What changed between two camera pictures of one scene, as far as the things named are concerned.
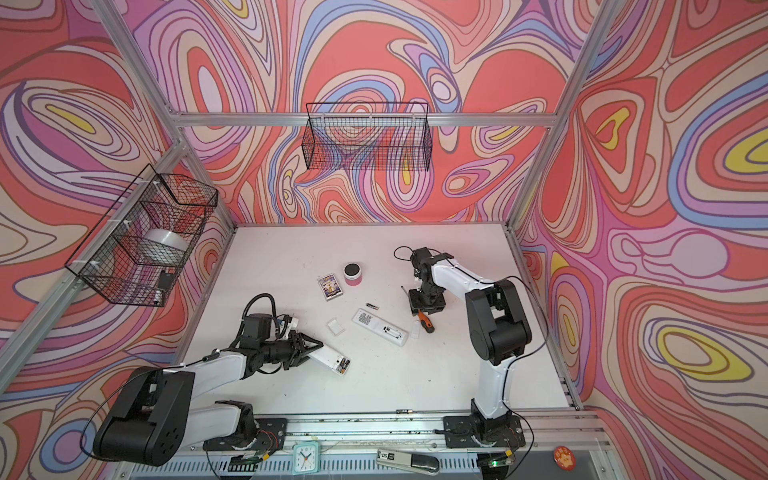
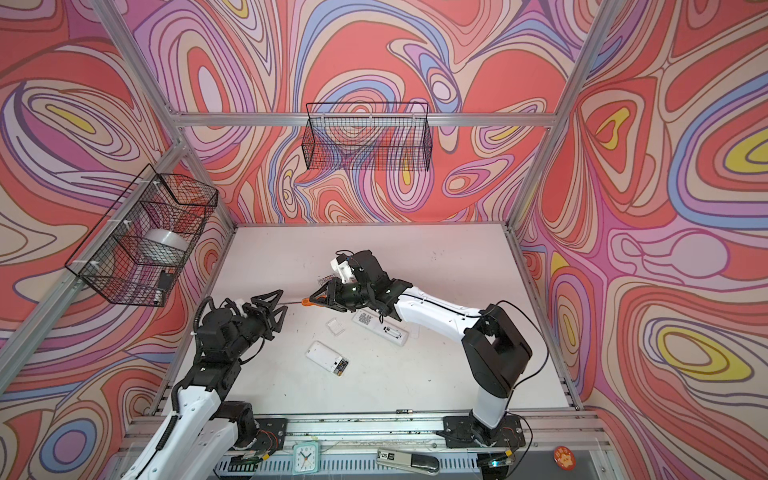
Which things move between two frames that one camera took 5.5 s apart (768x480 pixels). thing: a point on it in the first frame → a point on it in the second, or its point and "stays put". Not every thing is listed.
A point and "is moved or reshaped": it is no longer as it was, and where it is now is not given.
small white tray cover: x=335 y=326 stays put
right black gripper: x=415 y=302 → x=333 y=296
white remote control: x=380 y=327 stays put
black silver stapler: x=412 y=462 stays put
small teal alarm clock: x=306 y=458 stays put
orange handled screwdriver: x=427 y=325 is moved or reshaped
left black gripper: x=296 y=349 → x=261 y=318
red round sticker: x=565 y=458 stays put
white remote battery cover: x=330 y=358 stays put
